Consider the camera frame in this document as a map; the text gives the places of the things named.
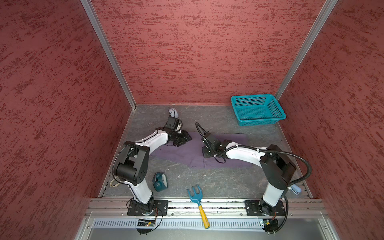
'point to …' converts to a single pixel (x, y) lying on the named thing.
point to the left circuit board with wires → (145, 222)
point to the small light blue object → (295, 189)
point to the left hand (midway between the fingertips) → (189, 142)
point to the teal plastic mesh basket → (256, 110)
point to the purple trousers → (191, 152)
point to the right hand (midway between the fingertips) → (204, 154)
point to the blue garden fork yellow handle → (197, 197)
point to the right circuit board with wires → (270, 225)
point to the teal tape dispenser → (160, 181)
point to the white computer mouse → (173, 113)
